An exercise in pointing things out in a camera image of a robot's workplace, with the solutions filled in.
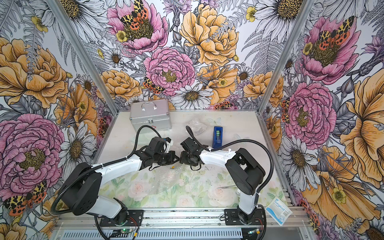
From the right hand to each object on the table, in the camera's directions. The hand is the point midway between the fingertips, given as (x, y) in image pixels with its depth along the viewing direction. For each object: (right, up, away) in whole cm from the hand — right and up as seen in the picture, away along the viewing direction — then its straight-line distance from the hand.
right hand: (183, 164), depth 90 cm
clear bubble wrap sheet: (+8, +22, +13) cm, 27 cm away
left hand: (-3, +2, -4) cm, 5 cm away
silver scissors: (+24, -12, -5) cm, 27 cm away
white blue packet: (+49, -20, -14) cm, 55 cm away
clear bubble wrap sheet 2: (-11, -8, -4) cm, 14 cm away
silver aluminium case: (-19, +30, +9) cm, 37 cm away
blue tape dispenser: (+21, +13, +9) cm, 26 cm away
